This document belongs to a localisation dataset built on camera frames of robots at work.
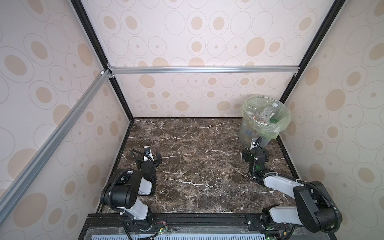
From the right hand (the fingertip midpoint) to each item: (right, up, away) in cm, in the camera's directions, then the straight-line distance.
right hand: (256, 148), depth 89 cm
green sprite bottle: (+13, +17, +4) cm, 21 cm away
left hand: (-62, 0, 0) cm, 62 cm away
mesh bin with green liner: (-4, +13, -4) cm, 14 cm away
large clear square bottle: (+8, +21, +2) cm, 23 cm away
